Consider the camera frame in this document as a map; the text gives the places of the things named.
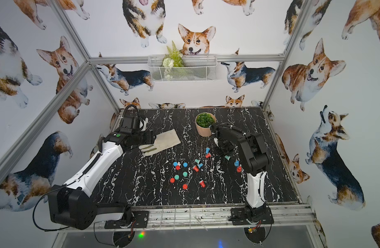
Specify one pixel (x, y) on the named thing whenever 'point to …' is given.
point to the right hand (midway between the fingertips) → (225, 153)
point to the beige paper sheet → (163, 141)
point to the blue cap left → (175, 164)
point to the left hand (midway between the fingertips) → (153, 133)
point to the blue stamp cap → (236, 163)
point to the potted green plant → (203, 121)
